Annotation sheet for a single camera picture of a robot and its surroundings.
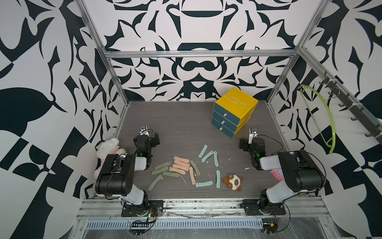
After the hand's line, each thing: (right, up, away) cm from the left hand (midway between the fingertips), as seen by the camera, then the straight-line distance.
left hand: (145, 132), depth 94 cm
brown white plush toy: (+50, -25, -14) cm, 58 cm away
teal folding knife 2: (+38, -14, -2) cm, 41 cm away
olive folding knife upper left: (+12, -18, -6) cm, 23 cm away
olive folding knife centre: (+17, -23, -8) cm, 29 cm away
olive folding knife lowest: (+8, -26, -11) cm, 30 cm away
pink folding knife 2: (+22, -20, -6) cm, 30 cm away
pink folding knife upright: (+29, -24, -9) cm, 38 cm away
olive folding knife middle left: (+10, -21, -8) cm, 25 cm away
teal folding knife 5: (+35, -27, -12) cm, 46 cm away
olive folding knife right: (+30, -19, -6) cm, 36 cm away
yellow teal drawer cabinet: (+52, +12, -9) cm, 54 cm away
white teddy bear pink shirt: (-18, -7, -7) cm, 21 cm away
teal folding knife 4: (+43, -22, -8) cm, 49 cm away
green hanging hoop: (+91, 0, -27) cm, 95 cm away
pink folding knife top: (+24, -16, -4) cm, 29 cm away
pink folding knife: (+22, -18, -4) cm, 29 cm away
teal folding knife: (+35, -13, -2) cm, 37 cm away
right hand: (+66, -3, +2) cm, 66 cm away
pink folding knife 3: (+20, -21, -7) cm, 30 cm away
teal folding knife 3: (+43, -16, -3) cm, 46 cm away
